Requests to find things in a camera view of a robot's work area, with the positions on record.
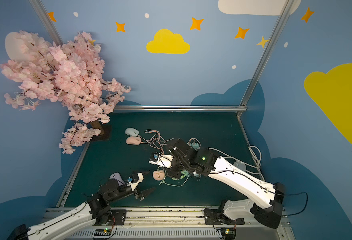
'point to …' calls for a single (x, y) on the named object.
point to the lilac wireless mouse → (117, 176)
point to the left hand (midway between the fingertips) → (152, 176)
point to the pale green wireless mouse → (132, 131)
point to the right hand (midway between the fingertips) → (166, 163)
